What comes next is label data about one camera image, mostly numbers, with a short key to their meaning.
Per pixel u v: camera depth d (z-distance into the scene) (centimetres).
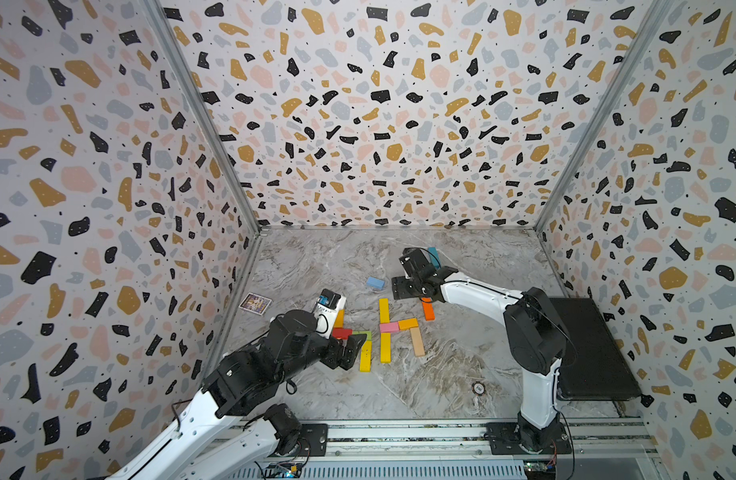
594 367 81
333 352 57
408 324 95
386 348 89
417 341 90
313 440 74
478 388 83
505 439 73
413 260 75
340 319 95
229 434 58
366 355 87
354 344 57
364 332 93
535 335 51
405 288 86
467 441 75
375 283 106
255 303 97
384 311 97
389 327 93
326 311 56
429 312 97
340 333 92
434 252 114
